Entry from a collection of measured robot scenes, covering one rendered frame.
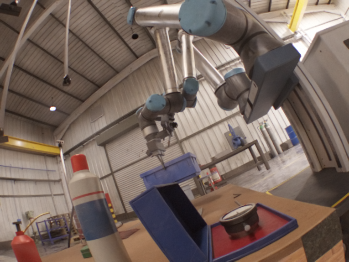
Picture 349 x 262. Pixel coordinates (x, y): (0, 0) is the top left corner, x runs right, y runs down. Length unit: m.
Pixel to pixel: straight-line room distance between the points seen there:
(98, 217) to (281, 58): 0.61
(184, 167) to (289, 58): 0.66
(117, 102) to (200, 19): 10.12
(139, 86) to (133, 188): 5.62
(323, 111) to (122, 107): 9.92
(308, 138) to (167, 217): 0.87
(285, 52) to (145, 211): 0.56
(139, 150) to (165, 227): 8.80
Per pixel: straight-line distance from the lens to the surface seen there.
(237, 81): 1.07
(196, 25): 0.54
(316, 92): 0.77
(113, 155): 9.81
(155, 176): 0.92
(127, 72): 10.87
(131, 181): 9.18
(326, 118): 0.75
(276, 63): 0.56
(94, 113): 11.39
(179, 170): 0.88
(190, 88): 0.99
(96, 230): 0.31
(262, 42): 0.62
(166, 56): 1.00
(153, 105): 0.83
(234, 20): 0.59
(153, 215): 0.20
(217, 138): 8.07
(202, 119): 8.34
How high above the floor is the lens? 0.58
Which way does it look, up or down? 18 degrees up
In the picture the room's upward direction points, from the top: 23 degrees counter-clockwise
